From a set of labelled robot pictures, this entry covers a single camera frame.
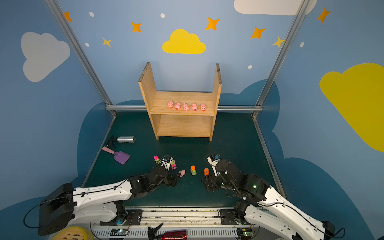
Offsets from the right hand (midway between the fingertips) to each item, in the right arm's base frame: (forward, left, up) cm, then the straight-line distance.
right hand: (209, 175), depth 70 cm
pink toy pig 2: (+37, +23, +11) cm, 45 cm away
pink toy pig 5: (+35, +9, +11) cm, 38 cm away
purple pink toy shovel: (+16, +57, -17) cm, 61 cm away
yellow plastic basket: (-25, +62, -15) cm, 69 cm away
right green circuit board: (-20, -19, -19) cm, 34 cm away
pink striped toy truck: (+11, +20, -17) cm, 29 cm away
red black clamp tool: (-23, +17, -14) cm, 32 cm away
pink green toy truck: (+15, +32, -16) cm, 39 cm away
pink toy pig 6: (+35, +4, +11) cm, 37 cm away
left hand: (+5, +17, -10) cm, 21 cm away
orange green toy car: (+9, +8, -16) cm, 21 cm away
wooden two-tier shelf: (+32, +17, +9) cm, 37 cm away
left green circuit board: (-23, +42, -18) cm, 51 cm away
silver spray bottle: (+29, +58, -16) cm, 67 cm away
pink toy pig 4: (+35, +14, +11) cm, 39 cm away
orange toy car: (+9, 0, -17) cm, 19 cm away
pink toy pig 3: (+35, +19, +12) cm, 42 cm away
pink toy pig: (+8, +14, -17) cm, 23 cm away
